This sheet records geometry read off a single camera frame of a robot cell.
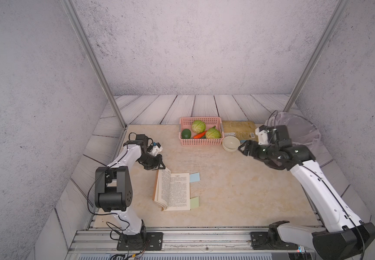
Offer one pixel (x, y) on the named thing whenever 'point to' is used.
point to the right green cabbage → (213, 133)
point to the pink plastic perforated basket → (186, 122)
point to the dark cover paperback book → (172, 190)
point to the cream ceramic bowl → (231, 143)
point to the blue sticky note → (194, 177)
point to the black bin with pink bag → (302, 132)
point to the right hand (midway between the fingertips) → (244, 149)
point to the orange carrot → (199, 136)
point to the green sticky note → (194, 202)
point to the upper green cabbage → (198, 127)
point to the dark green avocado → (186, 134)
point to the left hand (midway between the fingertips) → (165, 166)
